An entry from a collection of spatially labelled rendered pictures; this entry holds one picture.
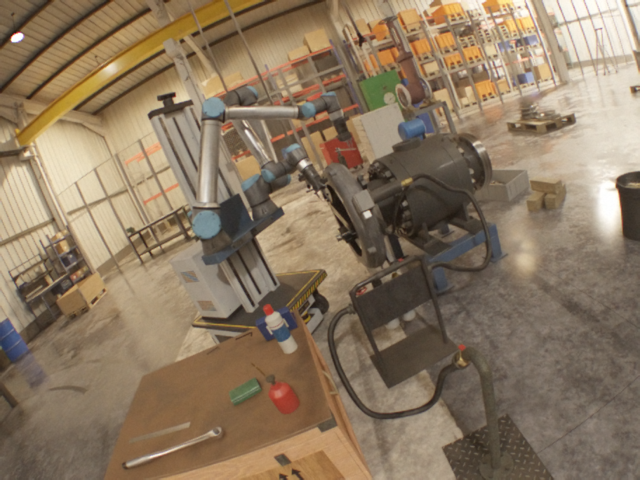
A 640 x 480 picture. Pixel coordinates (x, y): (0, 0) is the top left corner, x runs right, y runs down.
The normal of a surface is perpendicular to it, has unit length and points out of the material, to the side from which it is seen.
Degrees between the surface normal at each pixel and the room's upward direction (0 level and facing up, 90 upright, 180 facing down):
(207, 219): 94
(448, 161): 61
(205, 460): 0
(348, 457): 90
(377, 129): 90
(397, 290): 90
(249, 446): 0
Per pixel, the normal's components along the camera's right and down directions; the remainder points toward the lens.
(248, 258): 0.78, -0.14
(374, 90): 0.09, 0.29
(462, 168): 0.09, 0.03
